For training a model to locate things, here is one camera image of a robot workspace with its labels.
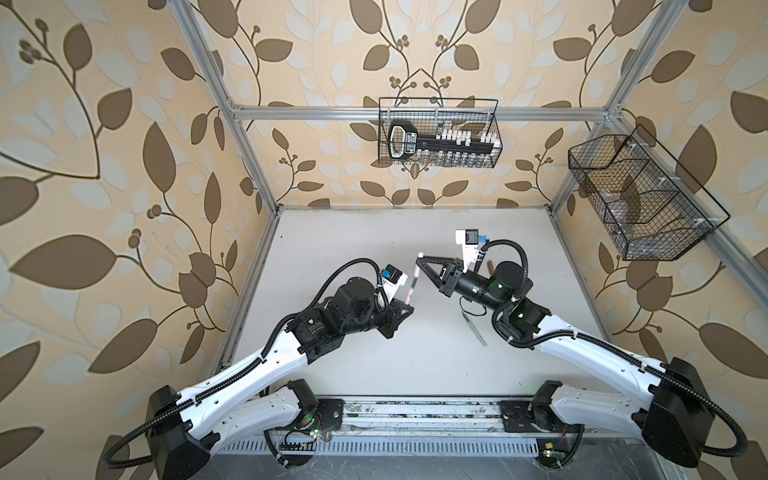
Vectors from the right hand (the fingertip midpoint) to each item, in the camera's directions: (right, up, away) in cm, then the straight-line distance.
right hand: (419, 264), depth 65 cm
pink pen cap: (0, +2, 0) cm, 2 cm away
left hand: (-1, -11, +4) cm, 11 cm away
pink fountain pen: (-1, -3, 0) cm, 3 cm away
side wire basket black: (+58, +13, +7) cm, 60 cm away
